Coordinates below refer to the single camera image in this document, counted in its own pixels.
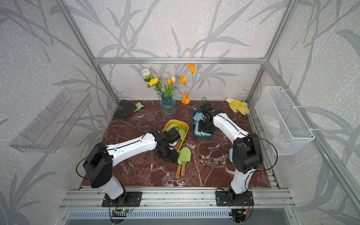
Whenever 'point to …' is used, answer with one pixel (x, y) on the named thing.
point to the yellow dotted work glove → (237, 105)
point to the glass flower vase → (168, 106)
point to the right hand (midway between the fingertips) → (201, 129)
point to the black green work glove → (125, 108)
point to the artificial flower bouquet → (166, 87)
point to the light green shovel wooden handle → (178, 172)
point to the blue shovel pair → (198, 116)
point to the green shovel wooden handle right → (183, 168)
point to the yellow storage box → (167, 123)
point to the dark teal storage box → (198, 134)
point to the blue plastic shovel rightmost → (231, 153)
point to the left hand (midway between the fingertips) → (172, 161)
